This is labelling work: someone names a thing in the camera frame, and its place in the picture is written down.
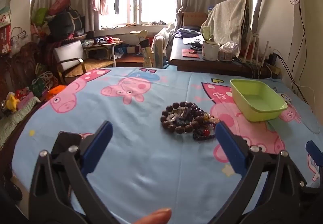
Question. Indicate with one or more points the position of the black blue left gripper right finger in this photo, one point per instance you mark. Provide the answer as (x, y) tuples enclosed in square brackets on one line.
[(279, 201)]

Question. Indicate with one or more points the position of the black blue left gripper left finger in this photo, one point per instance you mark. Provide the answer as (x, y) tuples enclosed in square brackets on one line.
[(60, 191)]

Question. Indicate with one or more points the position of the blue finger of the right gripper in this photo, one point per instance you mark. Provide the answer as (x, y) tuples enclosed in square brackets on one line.
[(314, 152)]

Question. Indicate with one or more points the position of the small white gadget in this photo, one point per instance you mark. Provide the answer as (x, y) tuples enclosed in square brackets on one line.
[(285, 97)]

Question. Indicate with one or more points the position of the green plastic tray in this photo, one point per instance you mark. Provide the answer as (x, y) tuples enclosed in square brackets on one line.
[(256, 100)]

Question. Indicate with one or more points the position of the yellow plush toy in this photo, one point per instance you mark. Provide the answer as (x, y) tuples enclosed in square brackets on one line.
[(12, 102)]

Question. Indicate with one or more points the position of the blue cartoon pig bedsheet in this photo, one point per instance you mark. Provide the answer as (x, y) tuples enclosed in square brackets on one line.
[(145, 168)]

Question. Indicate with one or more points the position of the white wifi router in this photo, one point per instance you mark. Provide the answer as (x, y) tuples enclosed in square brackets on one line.
[(252, 52)]

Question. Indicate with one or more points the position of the crinkled plastic bag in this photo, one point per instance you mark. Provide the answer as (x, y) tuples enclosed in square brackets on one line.
[(228, 51)]

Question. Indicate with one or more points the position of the wooden armchair white cushion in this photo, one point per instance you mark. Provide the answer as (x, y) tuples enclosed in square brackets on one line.
[(71, 62)]

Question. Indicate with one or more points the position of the white enamel mug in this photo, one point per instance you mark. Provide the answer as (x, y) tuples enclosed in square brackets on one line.
[(210, 51)]

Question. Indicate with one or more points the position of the cloth covered monitor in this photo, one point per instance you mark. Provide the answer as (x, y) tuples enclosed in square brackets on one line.
[(229, 21)]

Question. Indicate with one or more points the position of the dark wooden desk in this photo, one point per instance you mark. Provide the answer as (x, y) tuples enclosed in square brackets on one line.
[(198, 65)]

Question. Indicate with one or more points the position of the small wooden side table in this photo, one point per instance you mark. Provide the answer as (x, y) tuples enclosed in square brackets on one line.
[(103, 52)]

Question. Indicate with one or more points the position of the red book on desk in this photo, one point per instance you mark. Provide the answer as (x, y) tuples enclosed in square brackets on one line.
[(190, 53)]

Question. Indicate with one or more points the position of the black duffel bag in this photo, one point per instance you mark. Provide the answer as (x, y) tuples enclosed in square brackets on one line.
[(65, 23)]

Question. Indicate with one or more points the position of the cardboard box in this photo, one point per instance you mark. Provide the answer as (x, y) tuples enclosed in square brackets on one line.
[(193, 19)]

